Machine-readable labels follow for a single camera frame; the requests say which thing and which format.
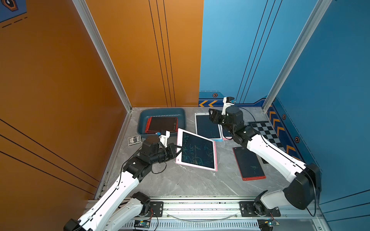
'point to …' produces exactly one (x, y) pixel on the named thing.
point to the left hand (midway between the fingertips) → (184, 146)
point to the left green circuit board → (142, 224)
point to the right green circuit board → (266, 224)
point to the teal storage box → (144, 113)
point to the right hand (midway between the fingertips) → (213, 110)
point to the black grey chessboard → (265, 129)
